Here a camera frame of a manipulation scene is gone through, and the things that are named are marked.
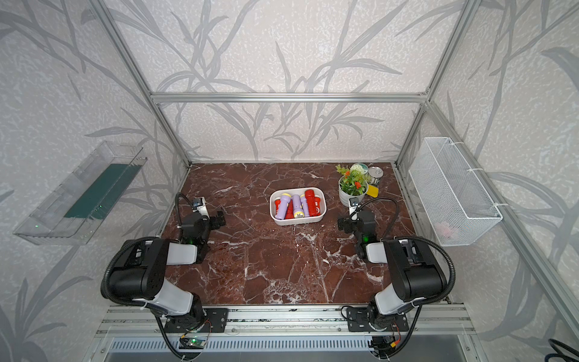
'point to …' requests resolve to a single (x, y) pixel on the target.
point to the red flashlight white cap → (317, 208)
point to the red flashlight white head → (277, 201)
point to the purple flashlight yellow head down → (298, 210)
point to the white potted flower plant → (353, 183)
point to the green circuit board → (196, 342)
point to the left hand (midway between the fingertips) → (210, 208)
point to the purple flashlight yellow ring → (304, 205)
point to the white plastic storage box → (318, 192)
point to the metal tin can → (375, 174)
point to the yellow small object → (372, 191)
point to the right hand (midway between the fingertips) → (351, 209)
